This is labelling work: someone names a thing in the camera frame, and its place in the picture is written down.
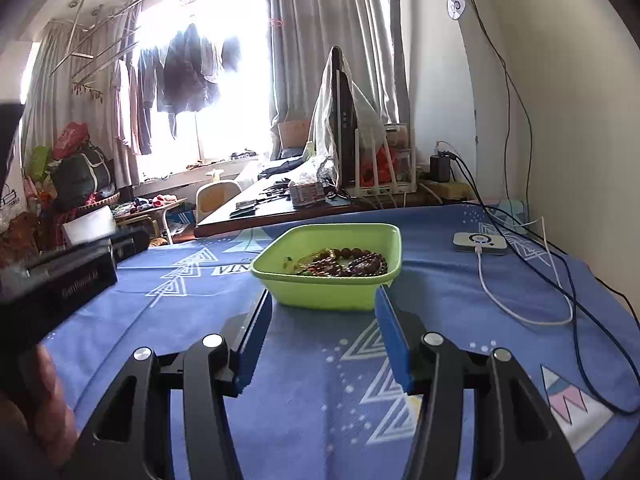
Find white chair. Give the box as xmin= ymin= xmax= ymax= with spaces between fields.
xmin=195 ymin=180 xmax=242 ymax=223

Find hanging dark clothes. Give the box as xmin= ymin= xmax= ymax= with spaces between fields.
xmin=137 ymin=24 xmax=241 ymax=155

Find person's left hand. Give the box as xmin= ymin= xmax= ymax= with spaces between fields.
xmin=1 ymin=344 xmax=78 ymax=479

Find black power adapter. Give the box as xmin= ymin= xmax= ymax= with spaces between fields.
xmin=428 ymin=153 xmax=451 ymax=183

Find cloth-covered monitor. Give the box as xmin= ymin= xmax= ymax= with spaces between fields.
xmin=309 ymin=46 xmax=384 ymax=190

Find white wifi router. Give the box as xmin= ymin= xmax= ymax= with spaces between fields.
xmin=346 ymin=124 xmax=416 ymax=197

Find blue patterned tablecloth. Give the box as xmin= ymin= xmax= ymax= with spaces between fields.
xmin=46 ymin=206 xmax=639 ymax=479

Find small cluttered side table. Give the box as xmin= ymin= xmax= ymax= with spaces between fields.
xmin=112 ymin=195 xmax=186 ymax=245

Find black cable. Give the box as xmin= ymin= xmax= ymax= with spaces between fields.
xmin=439 ymin=0 xmax=640 ymax=417

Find dark wooden desk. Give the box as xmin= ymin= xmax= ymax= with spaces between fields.
xmin=194 ymin=174 xmax=456 ymax=237

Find green plastic bowl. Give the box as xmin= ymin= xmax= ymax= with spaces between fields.
xmin=250 ymin=223 xmax=402 ymax=311

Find red bag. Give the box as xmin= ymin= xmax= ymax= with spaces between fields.
xmin=52 ymin=122 xmax=90 ymax=160

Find white cable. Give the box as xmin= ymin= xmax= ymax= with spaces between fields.
xmin=475 ymin=214 xmax=574 ymax=328

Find grey curtain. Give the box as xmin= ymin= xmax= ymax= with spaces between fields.
xmin=267 ymin=0 xmax=410 ymax=158

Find white charging hub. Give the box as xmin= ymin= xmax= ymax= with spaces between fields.
xmin=452 ymin=232 xmax=508 ymax=254

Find foil snack packet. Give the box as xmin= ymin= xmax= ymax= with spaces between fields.
xmin=288 ymin=182 xmax=326 ymax=209

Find black duffel bag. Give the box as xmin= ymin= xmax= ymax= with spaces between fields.
xmin=51 ymin=141 xmax=113 ymax=212

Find white wall hook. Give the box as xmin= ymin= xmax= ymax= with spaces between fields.
xmin=447 ymin=0 xmax=466 ymax=21

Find brown bead bracelets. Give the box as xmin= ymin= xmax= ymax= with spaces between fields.
xmin=284 ymin=246 xmax=390 ymax=279

